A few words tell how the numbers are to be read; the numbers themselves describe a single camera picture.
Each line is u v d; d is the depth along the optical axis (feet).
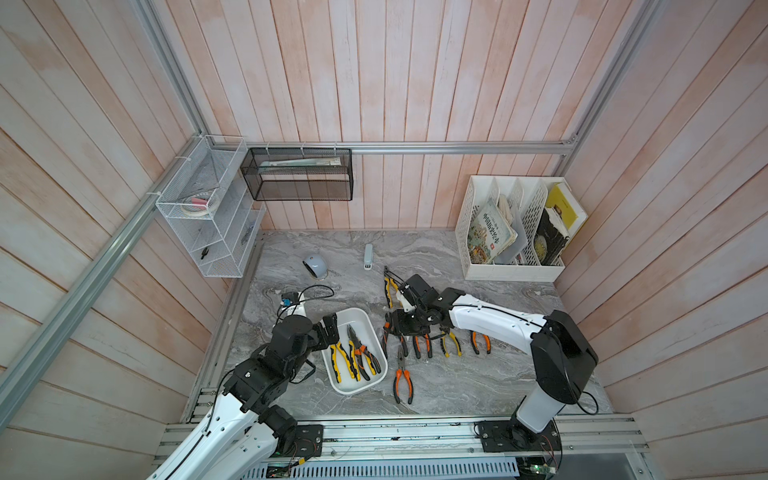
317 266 3.31
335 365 2.80
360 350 2.82
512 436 2.17
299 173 3.38
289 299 2.05
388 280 3.41
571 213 2.91
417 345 2.93
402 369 2.75
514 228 3.05
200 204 2.44
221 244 2.57
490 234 3.22
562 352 1.60
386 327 3.04
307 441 2.41
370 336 2.90
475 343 2.92
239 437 1.54
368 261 3.51
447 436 2.50
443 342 2.93
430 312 2.07
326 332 2.16
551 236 3.12
